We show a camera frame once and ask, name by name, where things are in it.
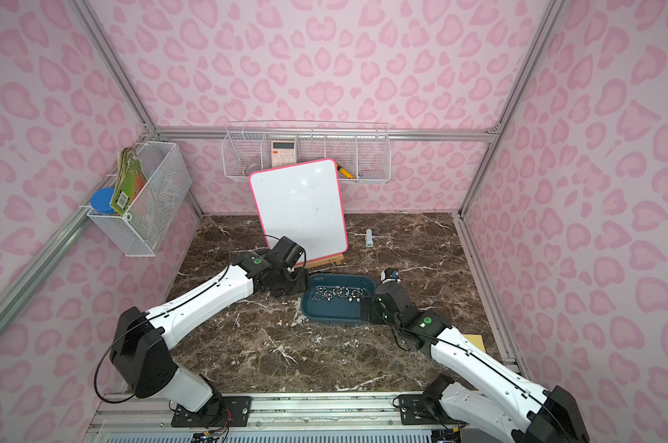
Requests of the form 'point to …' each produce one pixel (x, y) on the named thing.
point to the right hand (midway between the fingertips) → (372, 302)
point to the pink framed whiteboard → (302, 202)
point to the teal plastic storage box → (336, 297)
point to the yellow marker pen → (344, 172)
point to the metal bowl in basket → (252, 169)
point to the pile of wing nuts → (352, 294)
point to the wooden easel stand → (328, 260)
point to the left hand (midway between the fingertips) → (303, 280)
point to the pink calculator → (283, 153)
